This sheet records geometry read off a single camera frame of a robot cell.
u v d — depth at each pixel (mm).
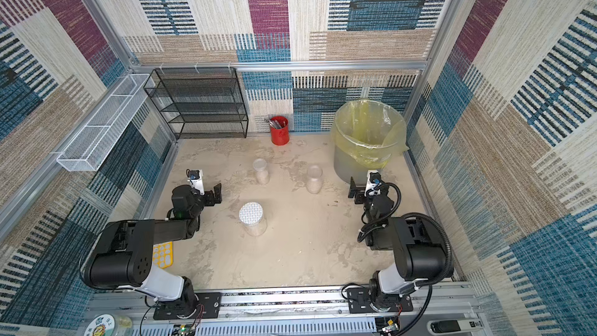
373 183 759
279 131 1091
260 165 940
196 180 815
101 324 639
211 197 857
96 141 730
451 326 658
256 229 870
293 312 729
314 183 970
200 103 1097
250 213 810
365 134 1030
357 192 816
